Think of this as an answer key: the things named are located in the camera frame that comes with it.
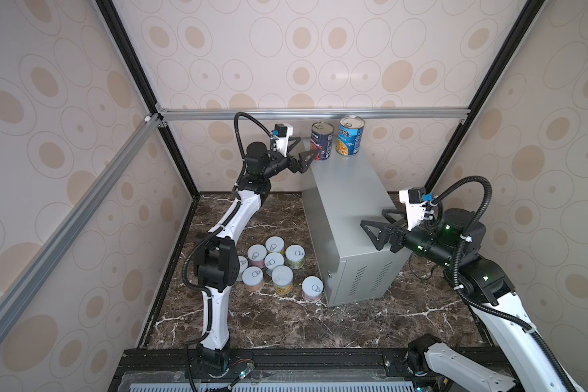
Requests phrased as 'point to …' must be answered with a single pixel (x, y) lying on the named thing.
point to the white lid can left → (243, 265)
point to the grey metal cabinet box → (337, 195)
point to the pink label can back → (256, 255)
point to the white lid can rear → (274, 243)
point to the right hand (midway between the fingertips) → (374, 218)
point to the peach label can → (252, 278)
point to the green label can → (295, 255)
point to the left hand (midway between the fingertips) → (313, 139)
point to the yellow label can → (282, 278)
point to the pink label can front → (312, 288)
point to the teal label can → (273, 260)
